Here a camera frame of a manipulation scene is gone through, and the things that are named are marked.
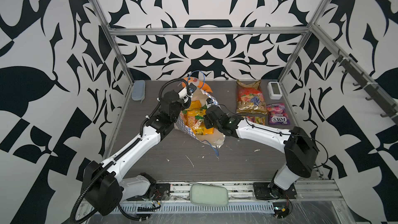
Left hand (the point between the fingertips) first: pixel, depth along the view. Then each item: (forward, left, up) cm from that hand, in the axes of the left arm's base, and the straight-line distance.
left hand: (178, 85), depth 75 cm
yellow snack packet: (-6, -7, -20) cm, 23 cm away
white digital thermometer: (+18, -63, -26) cm, 71 cm away
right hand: (-5, -14, -18) cm, 23 cm away
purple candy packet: (0, -60, -29) cm, 66 cm away
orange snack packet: (-3, -48, -30) cm, 57 cm away
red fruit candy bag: (+10, -44, -25) cm, 52 cm away
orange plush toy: (+25, -12, -26) cm, 38 cm away
